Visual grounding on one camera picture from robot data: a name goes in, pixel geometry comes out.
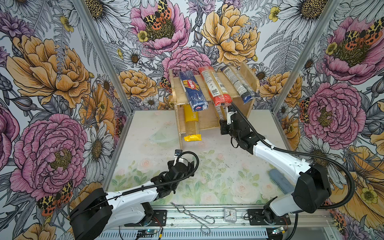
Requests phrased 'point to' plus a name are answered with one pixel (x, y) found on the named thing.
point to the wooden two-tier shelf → (210, 117)
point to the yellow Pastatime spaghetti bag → (192, 125)
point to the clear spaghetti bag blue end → (219, 111)
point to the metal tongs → (209, 219)
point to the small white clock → (230, 215)
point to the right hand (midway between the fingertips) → (223, 124)
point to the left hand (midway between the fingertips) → (185, 164)
